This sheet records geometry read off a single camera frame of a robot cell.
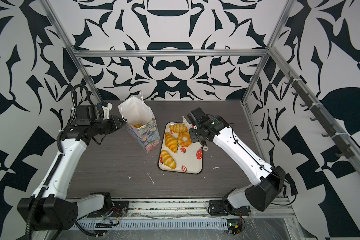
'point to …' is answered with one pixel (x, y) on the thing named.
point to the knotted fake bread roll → (137, 125)
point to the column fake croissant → (171, 142)
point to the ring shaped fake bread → (183, 143)
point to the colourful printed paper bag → (135, 110)
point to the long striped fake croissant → (178, 128)
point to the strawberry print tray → (178, 153)
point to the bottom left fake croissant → (167, 159)
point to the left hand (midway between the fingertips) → (125, 118)
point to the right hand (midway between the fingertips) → (197, 134)
